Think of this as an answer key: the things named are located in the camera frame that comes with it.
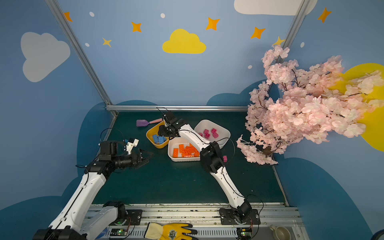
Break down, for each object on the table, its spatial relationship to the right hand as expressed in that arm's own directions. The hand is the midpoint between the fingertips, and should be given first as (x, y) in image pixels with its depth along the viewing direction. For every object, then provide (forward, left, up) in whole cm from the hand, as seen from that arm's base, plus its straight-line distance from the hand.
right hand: (161, 131), depth 96 cm
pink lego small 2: (+10, -36, -9) cm, 38 cm away
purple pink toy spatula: (+15, +18, -10) cm, 26 cm away
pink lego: (+7, -37, -10) cm, 39 cm away
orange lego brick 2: (-5, -13, -11) cm, 18 cm away
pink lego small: (-16, -26, +20) cm, 36 cm away
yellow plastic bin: (+7, +8, -8) cm, 13 cm away
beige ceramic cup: (-50, -66, -10) cm, 83 cm away
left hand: (-23, -1, +9) cm, 25 cm away
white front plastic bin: (-3, -8, -8) cm, 12 cm away
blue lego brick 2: (-1, +1, -7) cm, 7 cm away
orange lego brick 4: (-9, -24, -10) cm, 28 cm away
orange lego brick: (-9, -10, -11) cm, 17 cm away
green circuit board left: (-54, +12, -11) cm, 56 cm away
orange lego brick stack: (-11, -17, -9) cm, 22 cm away
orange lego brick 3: (-8, -19, -7) cm, 22 cm away
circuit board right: (-51, -49, -13) cm, 72 cm away
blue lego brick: (0, +5, -9) cm, 10 cm away
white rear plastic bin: (+7, -43, -8) cm, 44 cm away
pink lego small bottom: (+9, -30, -9) cm, 33 cm away
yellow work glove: (-53, -13, -8) cm, 55 cm away
